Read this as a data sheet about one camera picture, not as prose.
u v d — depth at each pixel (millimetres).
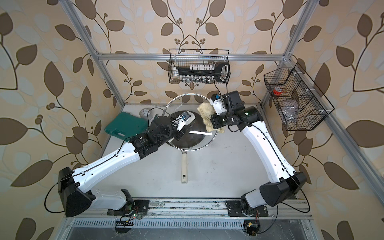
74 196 380
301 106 733
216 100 629
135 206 737
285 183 385
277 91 806
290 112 725
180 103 1238
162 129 532
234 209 734
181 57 911
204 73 849
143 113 1146
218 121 628
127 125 1029
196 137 735
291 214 733
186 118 596
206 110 705
